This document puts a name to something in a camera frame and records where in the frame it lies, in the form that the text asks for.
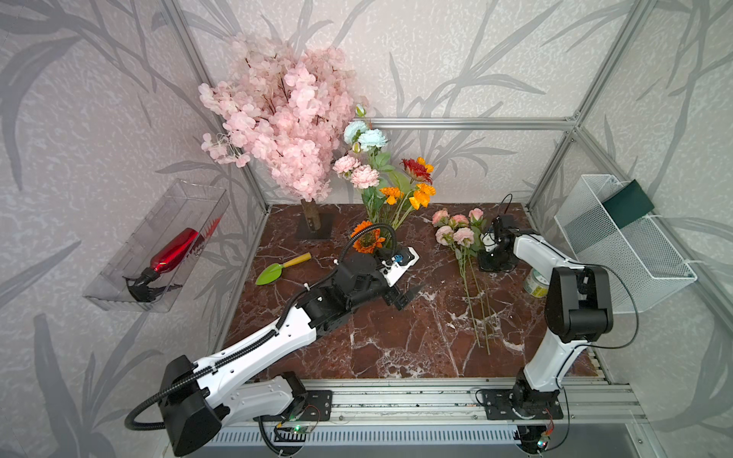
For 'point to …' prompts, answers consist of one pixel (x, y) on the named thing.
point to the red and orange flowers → (368, 239)
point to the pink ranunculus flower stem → (462, 257)
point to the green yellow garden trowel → (273, 272)
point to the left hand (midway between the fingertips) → (412, 270)
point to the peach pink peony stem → (441, 218)
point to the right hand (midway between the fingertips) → (483, 264)
